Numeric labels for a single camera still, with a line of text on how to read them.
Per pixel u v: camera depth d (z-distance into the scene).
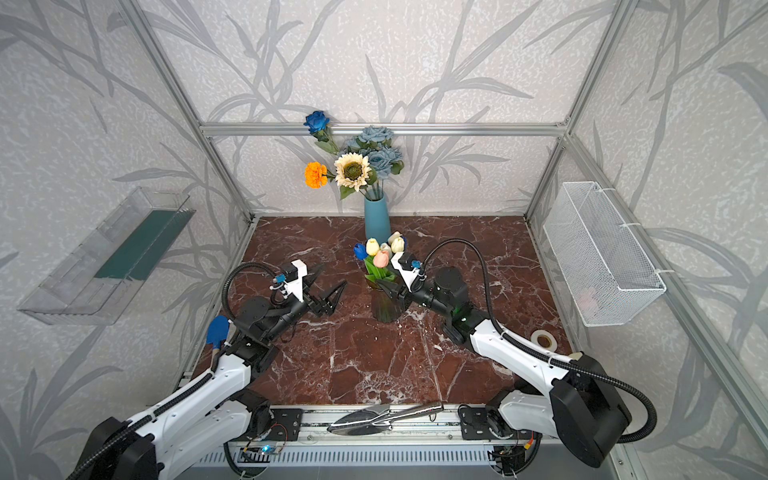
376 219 1.01
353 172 0.75
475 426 0.73
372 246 0.71
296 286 0.63
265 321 0.58
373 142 0.87
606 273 0.61
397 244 0.72
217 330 0.90
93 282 0.64
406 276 0.64
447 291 0.58
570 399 0.40
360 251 0.72
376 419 0.75
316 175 0.81
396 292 0.65
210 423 0.56
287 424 0.73
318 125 0.88
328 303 0.65
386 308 0.87
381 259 0.69
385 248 0.73
